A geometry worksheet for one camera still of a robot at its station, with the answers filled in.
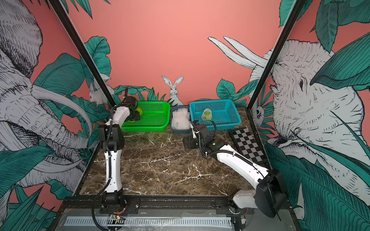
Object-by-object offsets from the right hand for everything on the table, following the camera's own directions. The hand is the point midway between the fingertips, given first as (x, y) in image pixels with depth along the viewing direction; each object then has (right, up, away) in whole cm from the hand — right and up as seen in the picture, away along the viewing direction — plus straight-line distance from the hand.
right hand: (187, 137), depth 81 cm
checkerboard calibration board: (+41, -8, +14) cm, 44 cm away
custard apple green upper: (-37, +18, +27) cm, 49 cm away
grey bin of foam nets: (-5, +10, +26) cm, 29 cm away
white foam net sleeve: (+13, +17, +26) cm, 34 cm away
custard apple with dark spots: (+14, +13, +26) cm, 32 cm away
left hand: (-42, +14, +27) cm, 52 cm away
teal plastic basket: (+31, +15, +37) cm, 50 cm away
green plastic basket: (-26, +12, +33) cm, 44 cm away
